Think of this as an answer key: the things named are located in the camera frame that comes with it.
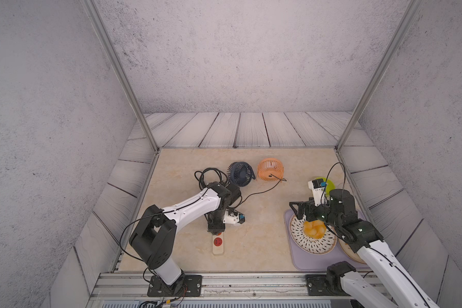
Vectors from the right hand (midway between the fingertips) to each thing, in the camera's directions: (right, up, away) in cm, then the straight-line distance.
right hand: (301, 201), depth 75 cm
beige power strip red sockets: (-33, -19, +6) cm, 38 cm away
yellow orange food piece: (+9, -14, +9) cm, 19 cm away
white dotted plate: (+6, -20, +7) cm, 22 cm away
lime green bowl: (+22, +3, +22) cm, 31 cm away
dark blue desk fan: (-23, +10, +21) cm, 33 cm away
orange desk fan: (-8, +12, +23) cm, 27 cm away
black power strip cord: (-40, +8, +29) cm, 50 cm away
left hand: (-34, -12, +7) cm, 36 cm away
